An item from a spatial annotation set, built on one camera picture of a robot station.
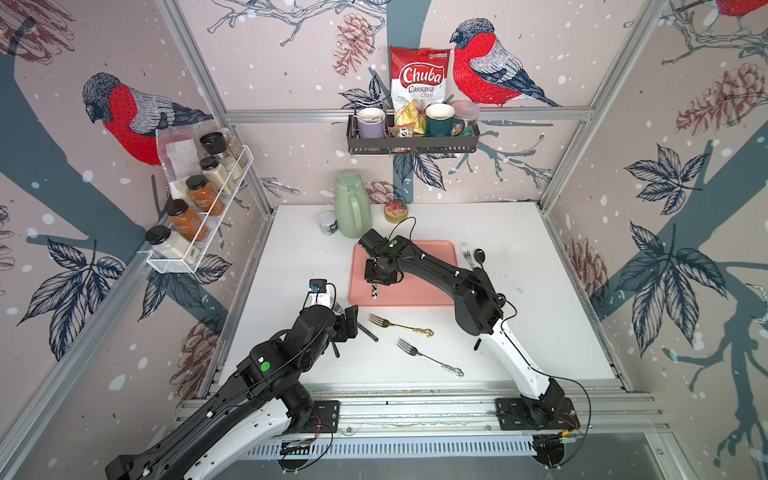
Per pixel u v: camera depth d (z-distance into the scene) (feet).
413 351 2.79
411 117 2.79
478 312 2.00
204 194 2.32
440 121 2.63
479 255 3.42
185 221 2.13
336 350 2.79
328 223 3.61
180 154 2.30
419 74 2.57
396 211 3.83
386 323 2.95
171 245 2.00
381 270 2.68
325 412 2.47
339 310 1.99
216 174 2.49
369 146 2.93
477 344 2.76
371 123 2.63
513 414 2.41
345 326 2.10
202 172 2.49
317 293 2.00
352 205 3.12
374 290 3.14
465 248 3.50
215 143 2.60
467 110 2.81
